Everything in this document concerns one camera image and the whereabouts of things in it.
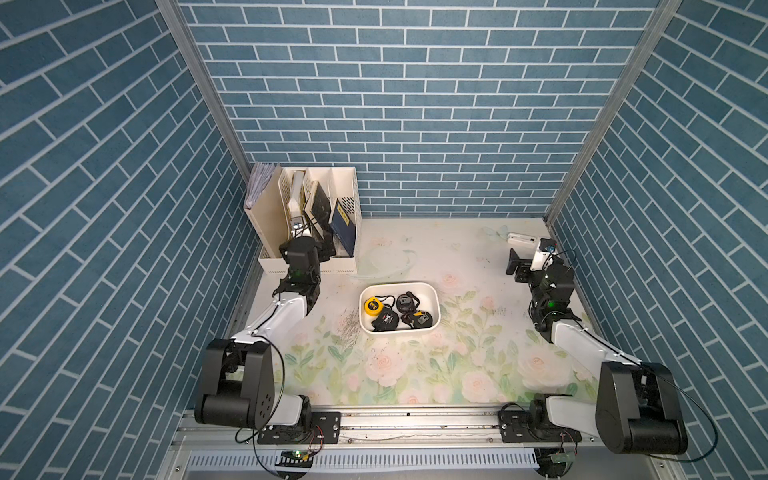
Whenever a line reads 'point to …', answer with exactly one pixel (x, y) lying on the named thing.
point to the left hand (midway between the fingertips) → (318, 234)
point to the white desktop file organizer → (275, 200)
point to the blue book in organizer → (344, 227)
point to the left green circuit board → (296, 458)
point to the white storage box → (428, 295)
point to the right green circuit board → (560, 457)
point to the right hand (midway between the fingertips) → (531, 252)
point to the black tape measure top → (407, 303)
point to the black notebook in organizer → (319, 210)
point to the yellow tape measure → (373, 306)
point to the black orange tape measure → (418, 319)
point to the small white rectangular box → (521, 242)
